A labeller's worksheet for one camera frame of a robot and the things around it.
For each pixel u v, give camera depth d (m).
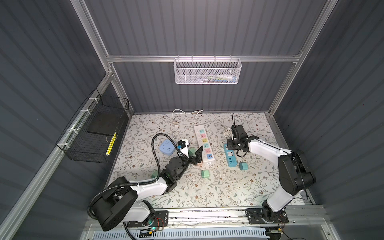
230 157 0.93
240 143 0.69
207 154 0.94
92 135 0.72
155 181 0.57
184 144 0.68
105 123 0.75
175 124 1.12
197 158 0.72
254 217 0.73
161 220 0.72
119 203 0.43
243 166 0.89
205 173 0.87
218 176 0.88
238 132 0.74
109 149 0.68
